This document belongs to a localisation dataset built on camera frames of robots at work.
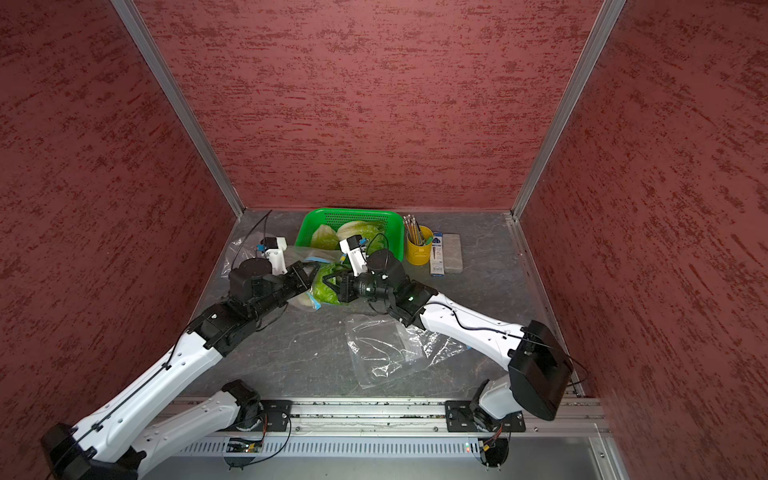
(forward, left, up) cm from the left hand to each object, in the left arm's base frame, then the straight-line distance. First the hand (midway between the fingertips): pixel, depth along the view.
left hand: (320, 271), depth 72 cm
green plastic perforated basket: (+36, +3, -19) cm, 41 cm away
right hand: (-4, -1, -1) cm, 4 cm away
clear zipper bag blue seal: (+9, +23, -3) cm, 25 cm away
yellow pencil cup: (+19, -27, -19) cm, 38 cm away
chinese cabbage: (+24, +6, -17) cm, 30 cm away
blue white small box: (+23, -34, -25) cm, 48 cm away
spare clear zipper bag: (-12, -16, -19) cm, 28 cm away
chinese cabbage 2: (+27, -11, -17) cm, 34 cm away
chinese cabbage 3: (-6, -2, -1) cm, 6 cm away
